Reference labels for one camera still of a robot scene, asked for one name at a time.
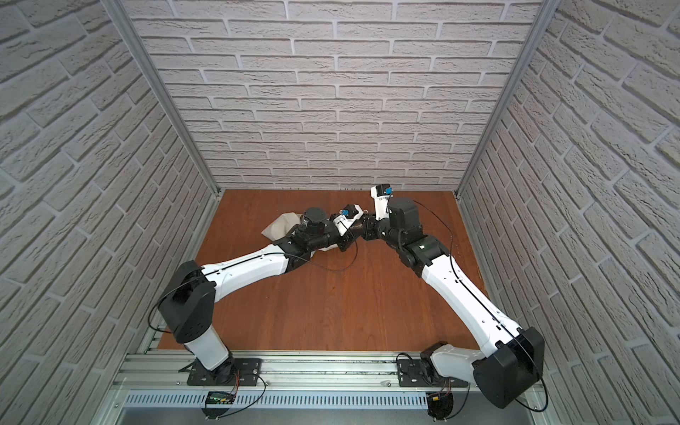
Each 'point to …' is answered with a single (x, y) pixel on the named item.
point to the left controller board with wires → (220, 397)
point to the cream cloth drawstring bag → (286, 222)
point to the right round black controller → (439, 405)
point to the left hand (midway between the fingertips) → (360, 214)
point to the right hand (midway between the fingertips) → (352, 218)
